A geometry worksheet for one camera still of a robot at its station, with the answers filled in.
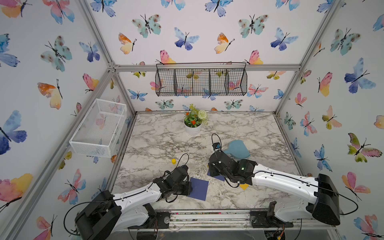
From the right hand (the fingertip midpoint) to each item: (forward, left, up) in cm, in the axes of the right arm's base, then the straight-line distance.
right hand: (210, 163), depth 76 cm
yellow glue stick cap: (+8, +22, -15) cm, 28 cm away
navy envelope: (-8, +5, -17) cm, 20 cm away
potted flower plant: (+29, +11, 0) cm, 31 cm away
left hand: (-8, +8, -15) cm, 19 cm away
